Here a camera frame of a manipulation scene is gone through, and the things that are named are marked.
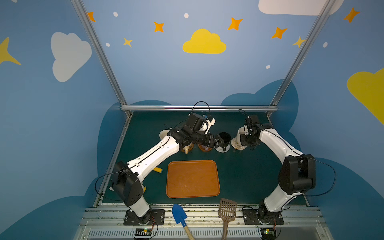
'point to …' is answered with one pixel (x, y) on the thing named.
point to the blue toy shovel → (179, 216)
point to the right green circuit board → (268, 233)
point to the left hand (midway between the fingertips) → (216, 138)
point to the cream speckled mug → (188, 148)
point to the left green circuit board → (143, 232)
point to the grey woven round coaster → (220, 149)
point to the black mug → (226, 138)
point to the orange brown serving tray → (192, 178)
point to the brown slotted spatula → (227, 212)
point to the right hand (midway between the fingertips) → (246, 140)
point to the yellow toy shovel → (158, 169)
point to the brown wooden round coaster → (209, 148)
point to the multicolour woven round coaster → (234, 144)
